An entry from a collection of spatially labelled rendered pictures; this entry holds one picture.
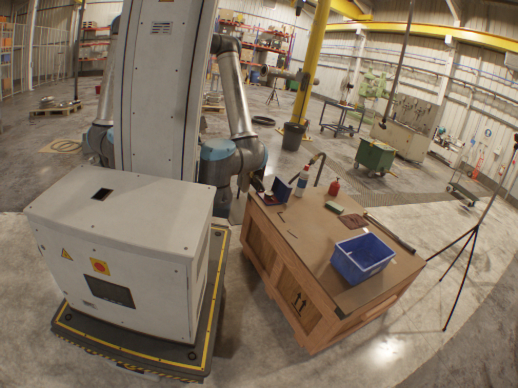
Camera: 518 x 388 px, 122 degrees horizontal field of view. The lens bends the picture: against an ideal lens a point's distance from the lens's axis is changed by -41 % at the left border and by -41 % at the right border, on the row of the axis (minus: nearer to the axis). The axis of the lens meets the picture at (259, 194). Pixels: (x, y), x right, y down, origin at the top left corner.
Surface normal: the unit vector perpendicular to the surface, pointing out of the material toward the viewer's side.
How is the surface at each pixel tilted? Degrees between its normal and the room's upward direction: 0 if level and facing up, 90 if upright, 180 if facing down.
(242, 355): 0
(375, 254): 90
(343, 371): 0
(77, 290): 90
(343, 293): 0
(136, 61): 90
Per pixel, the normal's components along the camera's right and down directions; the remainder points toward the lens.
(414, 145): 0.16, 0.51
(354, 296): 0.19, -0.85
